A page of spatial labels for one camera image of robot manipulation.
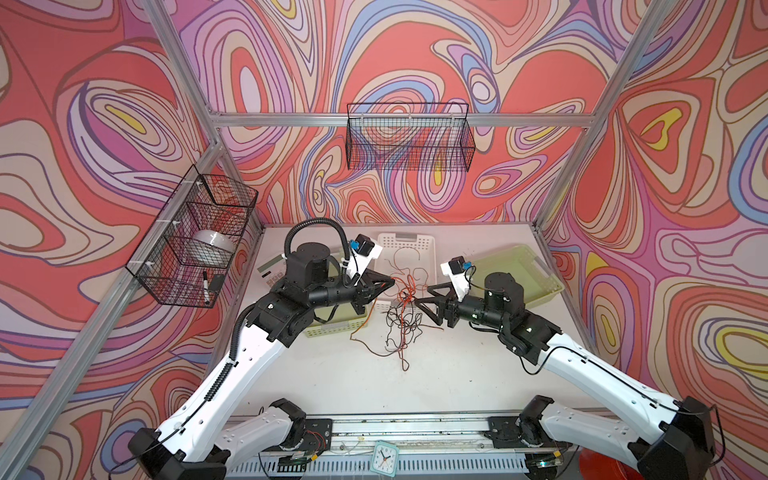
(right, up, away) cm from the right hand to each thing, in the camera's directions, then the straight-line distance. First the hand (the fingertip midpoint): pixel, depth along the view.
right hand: (424, 302), depth 71 cm
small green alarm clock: (-10, -37, -2) cm, 38 cm away
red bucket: (+40, -38, -2) cm, 56 cm away
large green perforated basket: (+41, +5, +32) cm, 53 cm away
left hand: (-8, +6, -9) cm, 13 cm away
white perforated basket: (0, +9, +38) cm, 39 cm away
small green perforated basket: (-22, -8, +15) cm, 28 cm away
